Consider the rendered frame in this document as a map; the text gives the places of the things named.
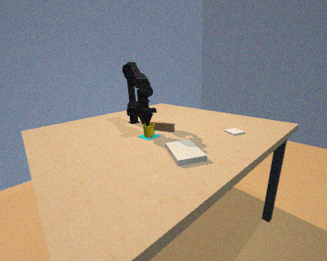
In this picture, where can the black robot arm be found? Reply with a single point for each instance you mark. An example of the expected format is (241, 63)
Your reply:
(140, 81)

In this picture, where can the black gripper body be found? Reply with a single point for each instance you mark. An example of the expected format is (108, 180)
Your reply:
(145, 105)

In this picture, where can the olive yellow cup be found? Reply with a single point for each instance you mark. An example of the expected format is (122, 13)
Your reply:
(148, 130)

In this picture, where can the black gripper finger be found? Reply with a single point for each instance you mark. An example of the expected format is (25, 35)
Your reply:
(142, 119)
(147, 118)

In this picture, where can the brown rectangular bar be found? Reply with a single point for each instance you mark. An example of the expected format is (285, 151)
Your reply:
(163, 126)

